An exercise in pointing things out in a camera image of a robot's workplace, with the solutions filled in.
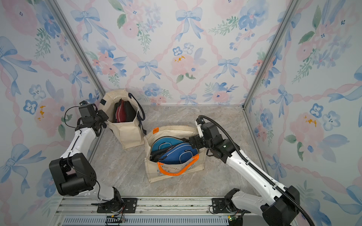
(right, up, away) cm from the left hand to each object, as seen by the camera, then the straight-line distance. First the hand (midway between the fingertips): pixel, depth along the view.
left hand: (102, 112), depth 86 cm
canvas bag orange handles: (+36, -31, -14) cm, 49 cm away
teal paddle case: (+37, -18, -5) cm, 42 cm away
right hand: (+56, -9, -8) cm, 57 cm away
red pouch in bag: (+10, +1, +7) cm, 13 cm away
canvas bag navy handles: (+17, -14, +1) cm, 21 cm away
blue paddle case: (+48, -23, -10) cm, 54 cm away
